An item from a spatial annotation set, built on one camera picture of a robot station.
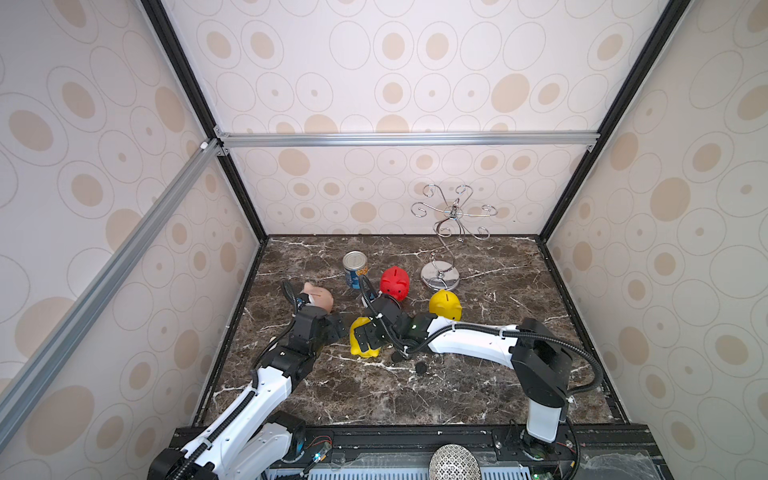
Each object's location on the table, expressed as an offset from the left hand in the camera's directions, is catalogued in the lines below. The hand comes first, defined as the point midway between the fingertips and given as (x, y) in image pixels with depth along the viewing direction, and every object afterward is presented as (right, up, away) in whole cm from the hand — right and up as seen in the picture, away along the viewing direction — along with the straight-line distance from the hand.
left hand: (339, 318), depth 83 cm
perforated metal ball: (+29, -32, -12) cm, 45 cm away
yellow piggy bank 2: (+5, -6, -5) cm, 9 cm away
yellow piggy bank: (+31, +3, +7) cm, 32 cm away
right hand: (+10, -2, +4) cm, 11 cm away
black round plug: (+23, -15, +4) cm, 28 cm away
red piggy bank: (+15, +10, +12) cm, 22 cm away
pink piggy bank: (-8, +5, +9) cm, 13 cm away
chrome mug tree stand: (+33, +12, +23) cm, 42 cm away
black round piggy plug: (+16, -12, +5) cm, 21 cm away
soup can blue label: (+3, +15, +15) cm, 21 cm away
